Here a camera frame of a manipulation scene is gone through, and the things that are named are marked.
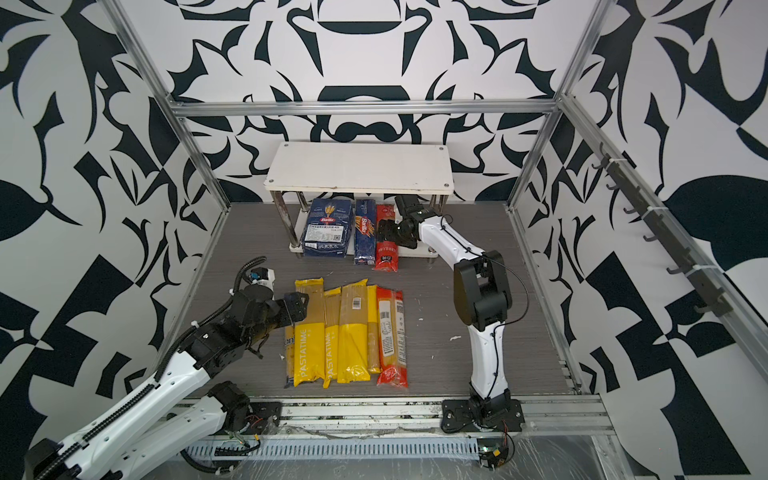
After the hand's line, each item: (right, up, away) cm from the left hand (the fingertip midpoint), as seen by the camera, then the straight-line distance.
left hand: (295, 295), depth 77 cm
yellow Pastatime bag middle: (+8, -10, +9) cm, 16 cm away
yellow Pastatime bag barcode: (+15, -17, +2) cm, 23 cm away
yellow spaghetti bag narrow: (+20, -12, +8) cm, 24 cm away
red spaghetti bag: (+23, +10, +17) cm, 30 cm away
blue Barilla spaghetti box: (+16, +16, +22) cm, 31 cm away
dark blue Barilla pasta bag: (+5, +18, +19) cm, 27 cm away
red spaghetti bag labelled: (+25, -18, +2) cm, 31 cm away
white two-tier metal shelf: (+31, +30, +2) cm, 43 cm away
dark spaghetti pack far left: (-3, -17, +4) cm, 18 cm away
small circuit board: (+48, -37, -6) cm, 61 cm away
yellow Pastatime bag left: (+2, -12, +6) cm, 13 cm away
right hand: (+23, +16, +19) cm, 34 cm away
